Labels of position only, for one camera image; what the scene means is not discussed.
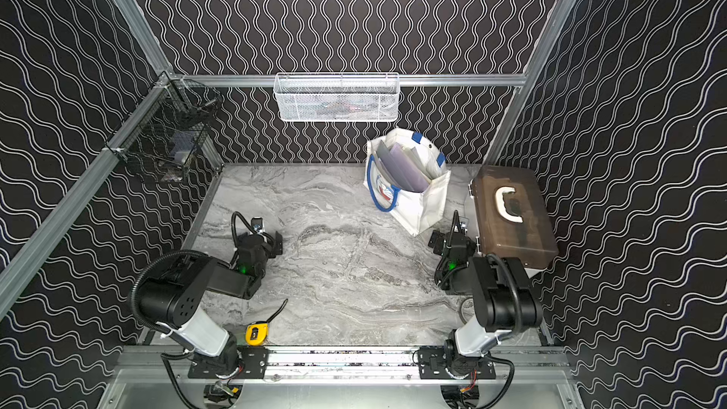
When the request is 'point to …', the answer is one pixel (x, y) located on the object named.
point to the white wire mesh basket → (336, 97)
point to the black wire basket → (162, 132)
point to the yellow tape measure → (257, 333)
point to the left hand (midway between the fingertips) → (259, 229)
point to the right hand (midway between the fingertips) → (454, 233)
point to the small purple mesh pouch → (417, 179)
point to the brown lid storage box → (512, 216)
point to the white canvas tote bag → (415, 211)
